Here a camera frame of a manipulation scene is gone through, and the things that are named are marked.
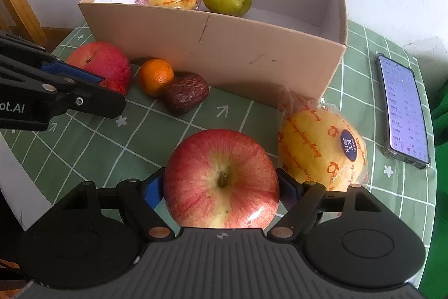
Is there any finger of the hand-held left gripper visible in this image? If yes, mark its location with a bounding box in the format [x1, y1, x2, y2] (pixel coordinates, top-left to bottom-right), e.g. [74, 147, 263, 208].
[0, 31, 106, 83]
[34, 74, 127, 119]

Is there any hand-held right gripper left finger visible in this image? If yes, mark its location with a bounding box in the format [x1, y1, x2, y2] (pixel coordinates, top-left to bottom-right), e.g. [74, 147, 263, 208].
[52, 168, 176, 240]

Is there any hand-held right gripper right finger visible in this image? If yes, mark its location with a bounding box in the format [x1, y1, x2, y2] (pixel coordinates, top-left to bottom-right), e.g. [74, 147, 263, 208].
[268, 169, 388, 240]

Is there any dark red apple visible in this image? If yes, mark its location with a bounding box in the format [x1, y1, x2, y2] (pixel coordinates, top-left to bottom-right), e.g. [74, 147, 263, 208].
[66, 41, 133, 91]

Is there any small tangerine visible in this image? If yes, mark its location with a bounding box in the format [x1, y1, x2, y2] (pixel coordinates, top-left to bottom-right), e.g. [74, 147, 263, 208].
[139, 58, 175, 97]

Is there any red yellow striped apple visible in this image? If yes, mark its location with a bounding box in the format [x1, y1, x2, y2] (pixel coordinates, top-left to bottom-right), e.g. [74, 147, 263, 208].
[163, 129, 281, 229]

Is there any dark dried jujube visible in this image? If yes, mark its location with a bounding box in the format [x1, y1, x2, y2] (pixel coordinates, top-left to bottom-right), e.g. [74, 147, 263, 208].
[161, 73, 210, 115]

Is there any cardboard box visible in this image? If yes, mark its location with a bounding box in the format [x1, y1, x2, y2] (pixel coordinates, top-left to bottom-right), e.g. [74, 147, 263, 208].
[78, 0, 348, 108]

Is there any green checked tablecloth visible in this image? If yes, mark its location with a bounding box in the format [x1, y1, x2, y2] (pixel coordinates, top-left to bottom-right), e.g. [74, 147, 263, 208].
[0, 20, 439, 252]

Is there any smartphone in clear case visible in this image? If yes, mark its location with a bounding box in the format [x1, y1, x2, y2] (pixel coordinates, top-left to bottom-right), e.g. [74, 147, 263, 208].
[375, 53, 431, 170]

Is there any green cloth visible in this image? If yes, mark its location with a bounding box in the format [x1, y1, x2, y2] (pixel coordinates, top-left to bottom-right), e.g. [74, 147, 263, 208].
[418, 78, 448, 299]

